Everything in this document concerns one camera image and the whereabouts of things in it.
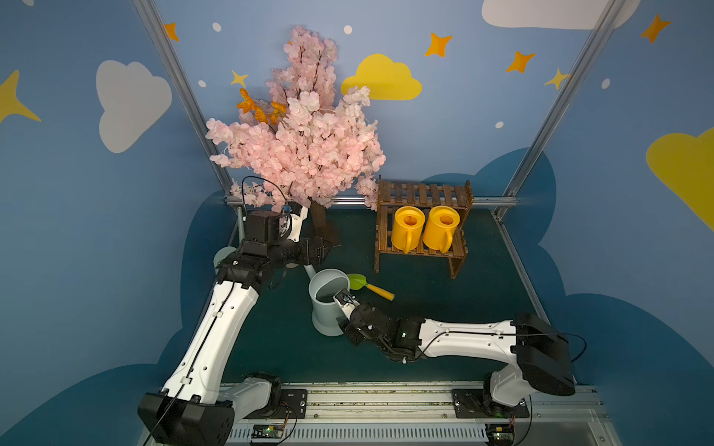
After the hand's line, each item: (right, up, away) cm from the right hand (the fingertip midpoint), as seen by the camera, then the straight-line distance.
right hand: (348, 309), depth 79 cm
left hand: (-8, +21, -6) cm, 23 cm away
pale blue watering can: (-6, +8, -4) cm, 11 cm away
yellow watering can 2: (+28, +26, +4) cm, 38 cm away
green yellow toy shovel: (+3, +5, +19) cm, 20 cm away
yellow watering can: (+18, +24, +3) cm, 30 cm away
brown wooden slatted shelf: (+15, +35, +12) cm, 40 cm away
